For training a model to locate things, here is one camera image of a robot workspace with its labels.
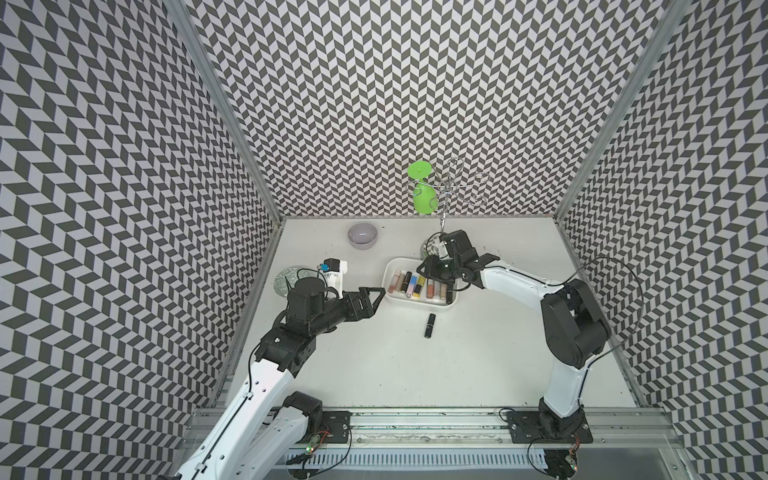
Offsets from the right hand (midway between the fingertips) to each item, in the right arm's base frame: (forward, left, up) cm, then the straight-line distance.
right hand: (421, 274), depth 92 cm
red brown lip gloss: (-1, -3, -7) cm, 8 cm away
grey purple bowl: (+20, +21, -5) cm, 29 cm away
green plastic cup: (+18, -1, +15) cm, 24 cm away
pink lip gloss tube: (+2, +9, -7) cm, 12 cm away
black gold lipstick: (+2, +5, -7) cm, 9 cm away
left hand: (-15, +13, +13) cm, 24 cm away
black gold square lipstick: (+2, 0, -7) cm, 8 cm away
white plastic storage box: (+8, +3, -6) cm, 11 cm away
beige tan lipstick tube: (-2, -7, -7) cm, 11 cm away
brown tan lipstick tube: (+2, +7, -8) cm, 10 cm away
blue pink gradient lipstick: (0, +3, -7) cm, 7 cm away
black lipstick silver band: (-4, -9, -8) cm, 13 cm away
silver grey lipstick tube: (-1, -5, -7) cm, 9 cm away
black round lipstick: (-13, -2, -9) cm, 16 cm away
